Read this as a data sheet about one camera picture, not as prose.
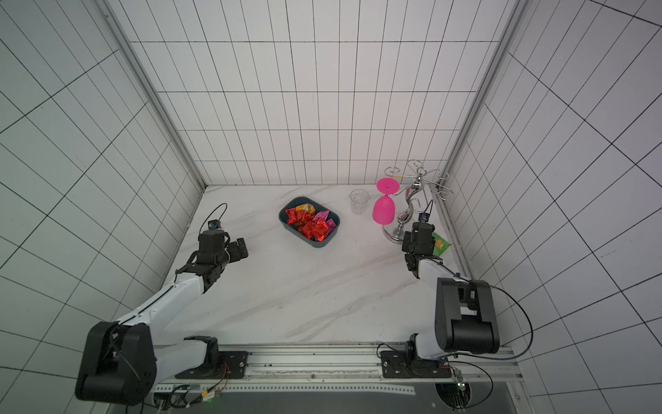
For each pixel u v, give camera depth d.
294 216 1.00
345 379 0.72
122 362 0.38
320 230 0.95
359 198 1.11
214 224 0.76
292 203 1.06
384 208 0.87
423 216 0.80
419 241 0.72
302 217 0.96
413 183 0.83
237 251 0.79
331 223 1.00
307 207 1.03
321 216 1.00
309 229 0.95
